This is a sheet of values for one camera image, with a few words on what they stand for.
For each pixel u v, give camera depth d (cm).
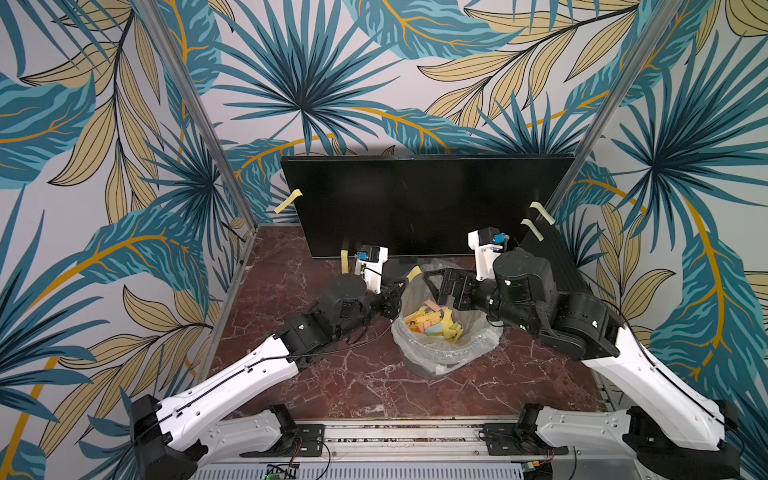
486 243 50
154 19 68
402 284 64
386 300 56
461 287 49
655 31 71
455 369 66
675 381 38
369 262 56
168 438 37
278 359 45
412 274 65
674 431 39
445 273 50
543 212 71
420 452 74
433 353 61
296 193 66
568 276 97
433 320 88
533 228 77
